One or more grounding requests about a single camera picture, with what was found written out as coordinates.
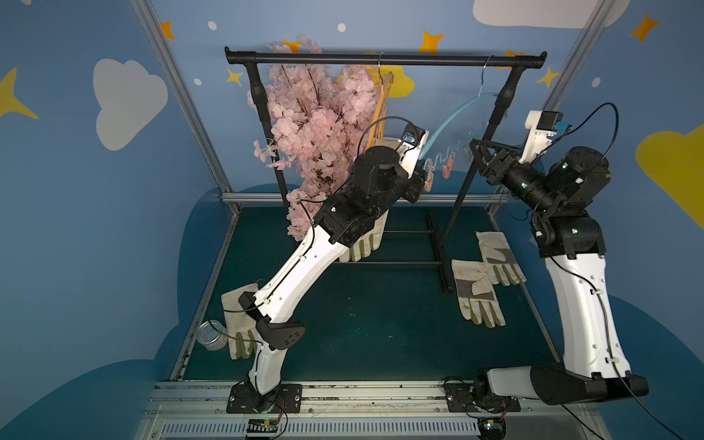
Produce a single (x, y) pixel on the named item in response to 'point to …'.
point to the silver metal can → (210, 338)
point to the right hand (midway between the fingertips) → (484, 140)
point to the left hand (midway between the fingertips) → (418, 155)
